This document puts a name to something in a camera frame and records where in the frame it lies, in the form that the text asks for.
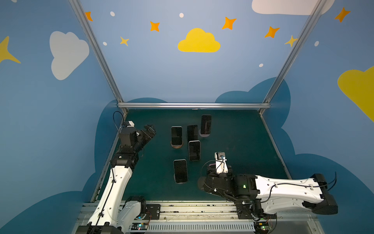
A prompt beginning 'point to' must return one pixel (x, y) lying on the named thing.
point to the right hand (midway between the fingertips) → (213, 166)
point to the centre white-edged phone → (194, 148)
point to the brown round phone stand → (176, 146)
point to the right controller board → (261, 227)
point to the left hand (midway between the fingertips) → (152, 129)
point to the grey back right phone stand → (203, 135)
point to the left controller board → (139, 226)
